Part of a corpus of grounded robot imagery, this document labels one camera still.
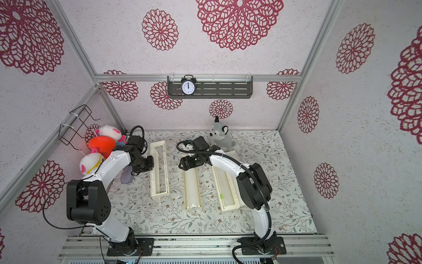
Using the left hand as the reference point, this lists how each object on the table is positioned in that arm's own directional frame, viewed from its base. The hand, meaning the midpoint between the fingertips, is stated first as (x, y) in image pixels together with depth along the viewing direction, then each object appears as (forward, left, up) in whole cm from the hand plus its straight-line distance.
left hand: (152, 168), depth 89 cm
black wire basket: (+11, +33, +22) cm, 41 cm away
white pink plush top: (+20, +25, +9) cm, 33 cm away
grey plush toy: (+18, -37, +7) cm, 42 cm away
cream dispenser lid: (+5, 0, -9) cm, 10 cm away
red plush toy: (+9, +25, +9) cm, 29 cm away
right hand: (+2, -17, +3) cm, 17 cm away
